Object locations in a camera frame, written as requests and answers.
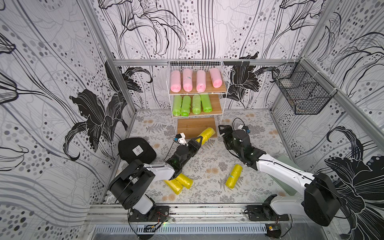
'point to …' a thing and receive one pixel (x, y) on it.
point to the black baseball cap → (131, 149)
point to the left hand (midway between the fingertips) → (203, 140)
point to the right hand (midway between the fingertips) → (220, 129)
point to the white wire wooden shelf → (194, 125)
